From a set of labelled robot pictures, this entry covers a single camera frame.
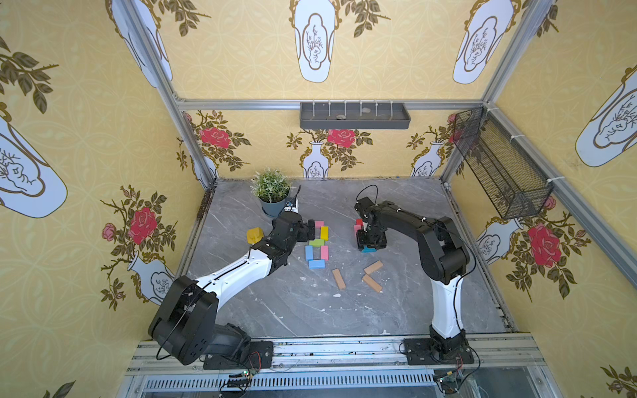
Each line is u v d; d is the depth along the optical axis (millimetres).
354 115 924
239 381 726
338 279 885
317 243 979
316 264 929
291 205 740
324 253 949
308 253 953
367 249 914
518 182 819
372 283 878
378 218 734
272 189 949
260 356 727
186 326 416
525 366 733
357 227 1033
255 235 998
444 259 548
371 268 921
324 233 1004
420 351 736
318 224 1041
